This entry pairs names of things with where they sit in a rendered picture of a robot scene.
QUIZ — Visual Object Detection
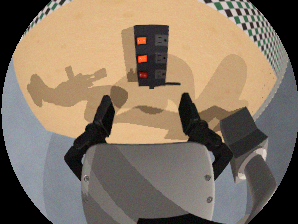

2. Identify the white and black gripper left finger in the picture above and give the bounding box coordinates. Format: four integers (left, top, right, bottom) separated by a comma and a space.
64, 95, 115, 181

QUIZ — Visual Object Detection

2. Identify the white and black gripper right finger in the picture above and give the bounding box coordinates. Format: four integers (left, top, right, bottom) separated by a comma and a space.
178, 92, 233, 181

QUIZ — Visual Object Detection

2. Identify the black power strip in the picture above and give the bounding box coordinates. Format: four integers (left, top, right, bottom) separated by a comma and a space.
134, 25, 181, 89

